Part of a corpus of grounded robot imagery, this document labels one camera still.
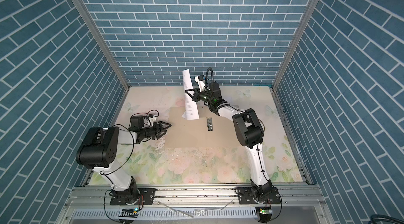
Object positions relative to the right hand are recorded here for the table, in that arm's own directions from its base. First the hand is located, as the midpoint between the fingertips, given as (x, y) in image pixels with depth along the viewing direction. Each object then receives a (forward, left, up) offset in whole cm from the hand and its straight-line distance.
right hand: (185, 90), depth 91 cm
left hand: (-16, +9, -17) cm, 25 cm away
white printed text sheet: (-9, -4, -8) cm, 13 cm away
